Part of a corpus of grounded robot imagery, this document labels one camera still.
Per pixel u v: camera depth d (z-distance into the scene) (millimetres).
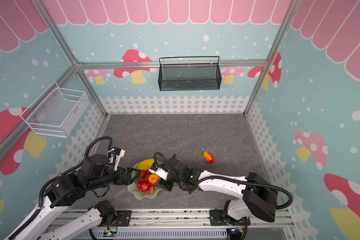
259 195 422
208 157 924
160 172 658
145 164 863
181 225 740
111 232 725
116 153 596
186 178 593
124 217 743
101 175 505
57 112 1166
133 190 793
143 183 794
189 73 946
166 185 662
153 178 718
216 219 740
